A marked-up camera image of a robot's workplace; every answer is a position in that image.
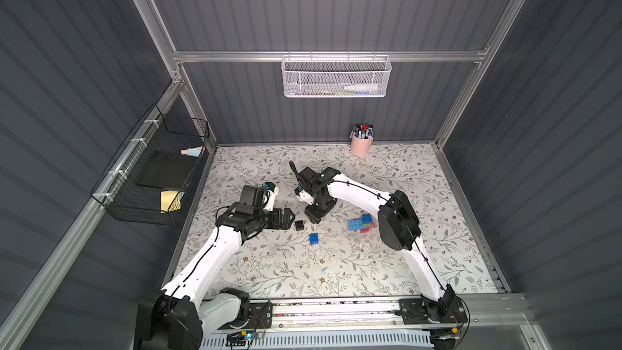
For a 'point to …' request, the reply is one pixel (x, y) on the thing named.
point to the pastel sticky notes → (194, 151)
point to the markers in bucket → (362, 131)
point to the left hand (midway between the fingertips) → (285, 217)
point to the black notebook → (168, 169)
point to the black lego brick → (299, 225)
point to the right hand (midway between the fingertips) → (315, 218)
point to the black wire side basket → (117, 189)
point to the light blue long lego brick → (355, 224)
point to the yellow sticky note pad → (171, 200)
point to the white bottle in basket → (363, 87)
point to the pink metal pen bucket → (359, 147)
